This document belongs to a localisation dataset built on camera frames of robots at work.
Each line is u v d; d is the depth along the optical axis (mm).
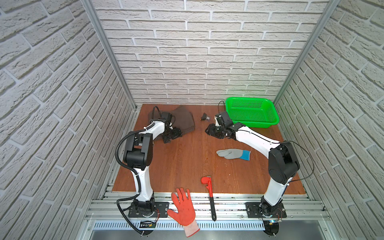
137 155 525
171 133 855
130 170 533
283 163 480
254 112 1176
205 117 1109
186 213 724
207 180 817
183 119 1096
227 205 773
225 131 678
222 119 708
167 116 812
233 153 915
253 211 727
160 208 741
